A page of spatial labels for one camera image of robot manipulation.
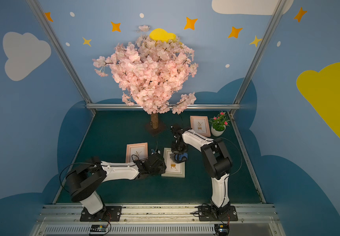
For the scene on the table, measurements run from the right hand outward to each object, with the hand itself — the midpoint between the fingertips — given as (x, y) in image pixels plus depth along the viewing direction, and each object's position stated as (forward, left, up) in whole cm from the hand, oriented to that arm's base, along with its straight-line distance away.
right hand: (177, 151), depth 96 cm
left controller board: (-44, +37, -3) cm, 58 cm away
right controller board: (-41, -24, -5) cm, 48 cm away
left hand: (-11, +6, 0) cm, 12 cm away
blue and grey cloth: (-6, -1, +3) cm, 7 cm away
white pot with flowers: (+19, -28, +8) cm, 35 cm away
